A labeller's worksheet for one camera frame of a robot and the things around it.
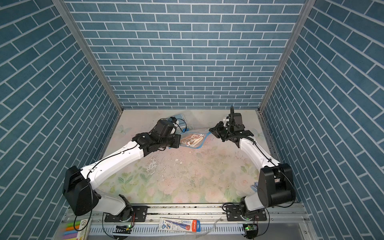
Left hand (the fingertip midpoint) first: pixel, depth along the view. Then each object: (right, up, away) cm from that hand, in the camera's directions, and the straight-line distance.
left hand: (184, 139), depth 80 cm
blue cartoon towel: (-1, +12, -10) cm, 15 cm away
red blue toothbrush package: (-1, -39, -10) cm, 40 cm away
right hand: (+14, +5, +5) cm, 16 cm away
